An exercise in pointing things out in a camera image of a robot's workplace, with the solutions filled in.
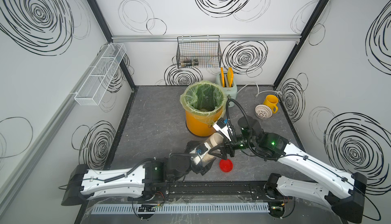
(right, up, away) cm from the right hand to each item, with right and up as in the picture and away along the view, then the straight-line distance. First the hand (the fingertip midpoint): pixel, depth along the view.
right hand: (212, 147), depth 64 cm
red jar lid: (+9, -16, +17) cm, 25 cm away
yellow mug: (+44, +19, +39) cm, 62 cm away
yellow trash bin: (-4, +7, +15) cm, 16 cm away
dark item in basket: (-10, +42, +24) cm, 49 cm away
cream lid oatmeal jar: (-2, -4, -1) cm, 4 cm away
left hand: (-1, -2, +3) cm, 4 cm away
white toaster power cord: (+55, +26, +55) cm, 82 cm away
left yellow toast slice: (+10, +35, +35) cm, 50 cm away
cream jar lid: (+2, +4, -2) cm, 5 cm away
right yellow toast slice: (+15, +35, +33) cm, 51 cm away
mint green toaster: (+15, +25, +33) cm, 44 cm away
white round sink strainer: (+39, +12, +38) cm, 56 cm away
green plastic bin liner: (-2, +19, +32) cm, 37 cm away
